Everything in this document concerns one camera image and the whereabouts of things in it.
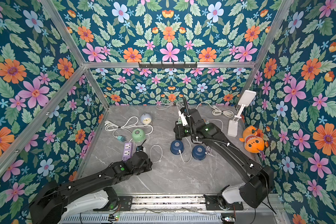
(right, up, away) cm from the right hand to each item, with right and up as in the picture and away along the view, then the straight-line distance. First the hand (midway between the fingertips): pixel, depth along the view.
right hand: (181, 125), depth 76 cm
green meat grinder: (-28, -7, +14) cm, 32 cm away
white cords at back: (-12, +18, +46) cm, 51 cm away
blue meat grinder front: (+11, -16, +6) cm, 20 cm away
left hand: (-15, -24, +6) cm, 29 cm away
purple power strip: (-35, -18, +14) cm, 42 cm away
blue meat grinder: (-3, -13, +8) cm, 15 cm away
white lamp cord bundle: (+31, +9, +38) cm, 50 cm away
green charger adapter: (-42, -10, +19) cm, 47 cm away
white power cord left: (-39, +1, +31) cm, 50 cm away
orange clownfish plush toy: (+47, -12, +12) cm, 50 cm away
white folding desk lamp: (+39, +17, +7) cm, 43 cm away
